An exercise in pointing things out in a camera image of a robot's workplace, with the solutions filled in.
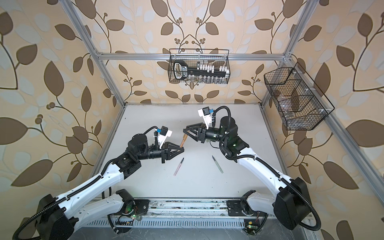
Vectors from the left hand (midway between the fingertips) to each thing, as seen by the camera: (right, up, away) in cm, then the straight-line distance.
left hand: (183, 150), depth 66 cm
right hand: (+1, +8, 0) cm, 9 cm away
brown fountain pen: (0, +5, 0) cm, 5 cm away
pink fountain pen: (-5, -15, +23) cm, 28 cm away
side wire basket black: (+58, +21, +7) cm, 62 cm away
